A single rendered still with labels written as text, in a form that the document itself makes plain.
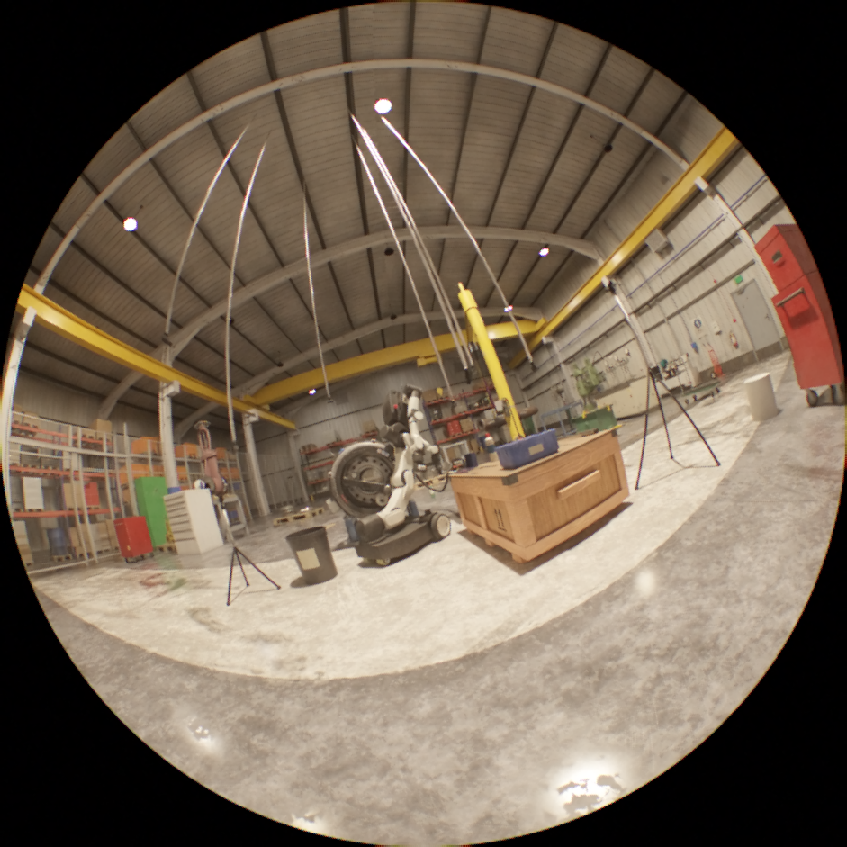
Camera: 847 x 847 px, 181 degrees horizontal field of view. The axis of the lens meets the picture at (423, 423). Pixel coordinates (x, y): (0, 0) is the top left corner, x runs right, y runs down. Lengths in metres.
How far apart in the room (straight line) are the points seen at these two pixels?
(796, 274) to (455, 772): 2.83
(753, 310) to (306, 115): 12.74
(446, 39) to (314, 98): 3.30
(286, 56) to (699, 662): 8.44
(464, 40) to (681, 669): 8.88
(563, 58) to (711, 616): 9.54
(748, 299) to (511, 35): 9.15
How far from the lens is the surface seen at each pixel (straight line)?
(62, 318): 8.97
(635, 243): 11.60
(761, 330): 10.36
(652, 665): 0.81
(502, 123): 9.13
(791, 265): 2.57
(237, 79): 7.82
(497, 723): 0.75
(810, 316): 2.57
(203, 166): 8.23
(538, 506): 1.31
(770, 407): 2.83
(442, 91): 8.40
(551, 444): 1.42
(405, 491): 2.16
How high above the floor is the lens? 0.64
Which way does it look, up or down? 8 degrees up
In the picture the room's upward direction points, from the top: 17 degrees counter-clockwise
